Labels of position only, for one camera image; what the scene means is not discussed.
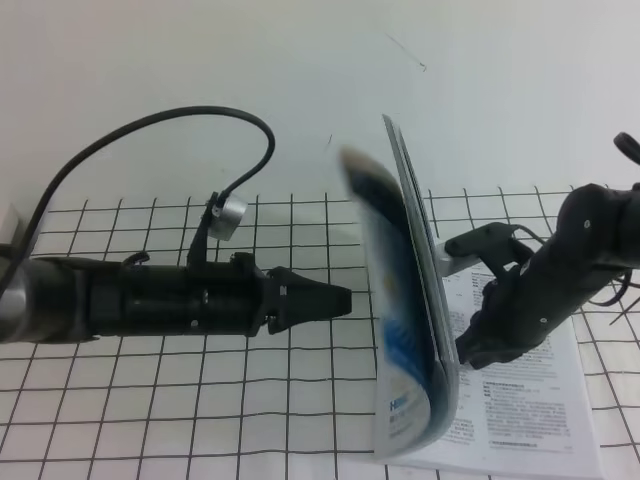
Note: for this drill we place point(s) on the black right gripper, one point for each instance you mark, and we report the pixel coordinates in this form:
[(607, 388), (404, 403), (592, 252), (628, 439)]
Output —
[(531, 294)]

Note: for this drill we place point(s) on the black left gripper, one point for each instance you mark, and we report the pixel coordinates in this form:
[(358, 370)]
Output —
[(219, 298)]

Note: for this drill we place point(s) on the white catalogue book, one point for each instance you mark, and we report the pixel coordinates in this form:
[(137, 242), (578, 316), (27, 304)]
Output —
[(528, 416)]

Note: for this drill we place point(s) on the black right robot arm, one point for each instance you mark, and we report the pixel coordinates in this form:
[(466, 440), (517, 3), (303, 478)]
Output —
[(600, 225)]

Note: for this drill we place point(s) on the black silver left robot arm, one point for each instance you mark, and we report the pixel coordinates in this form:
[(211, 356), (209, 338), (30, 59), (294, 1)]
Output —
[(64, 300)]

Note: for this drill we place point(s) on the white black-grid tablecloth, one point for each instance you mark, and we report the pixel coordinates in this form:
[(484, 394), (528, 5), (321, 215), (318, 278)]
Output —
[(293, 406)]

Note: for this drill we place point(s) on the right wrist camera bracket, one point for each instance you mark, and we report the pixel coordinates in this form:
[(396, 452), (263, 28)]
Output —
[(493, 244)]

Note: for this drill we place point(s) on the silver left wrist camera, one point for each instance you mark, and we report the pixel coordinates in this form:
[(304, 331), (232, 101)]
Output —
[(221, 218)]

